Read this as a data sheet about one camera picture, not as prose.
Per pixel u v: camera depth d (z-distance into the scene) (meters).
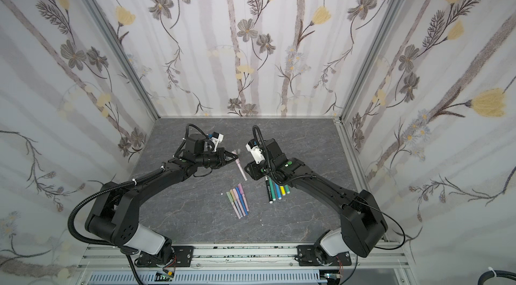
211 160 0.75
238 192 0.90
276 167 0.62
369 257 0.43
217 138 0.81
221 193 0.91
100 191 0.44
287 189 0.91
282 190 0.91
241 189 0.91
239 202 0.87
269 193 0.90
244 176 0.82
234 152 0.84
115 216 0.44
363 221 0.42
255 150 0.73
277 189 0.91
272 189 0.91
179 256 0.73
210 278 0.70
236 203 0.87
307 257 0.73
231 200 0.88
